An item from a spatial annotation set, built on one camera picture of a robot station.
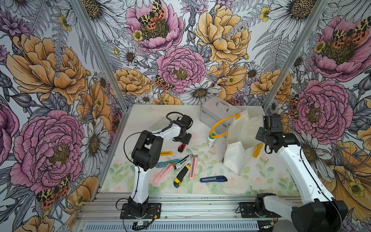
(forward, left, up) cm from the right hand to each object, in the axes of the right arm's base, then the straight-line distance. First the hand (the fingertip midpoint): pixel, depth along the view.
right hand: (264, 137), depth 78 cm
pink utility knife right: (-7, +38, -20) cm, 44 cm away
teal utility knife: (-4, +56, -19) cm, 60 cm away
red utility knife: (+7, +45, -20) cm, 50 cm away
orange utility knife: (+4, +56, -22) cm, 60 cm away
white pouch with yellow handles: (+13, +1, -19) cm, 23 cm away
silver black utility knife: (-4, +44, -20) cm, 49 cm away
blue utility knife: (-14, +23, -21) cm, 34 cm away
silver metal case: (+27, +22, -7) cm, 36 cm away
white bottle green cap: (+7, +26, -14) cm, 30 cm away
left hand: (+10, +44, -19) cm, 49 cm away
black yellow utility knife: (-15, +47, -19) cm, 53 cm away
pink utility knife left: (-8, +54, -19) cm, 57 cm away
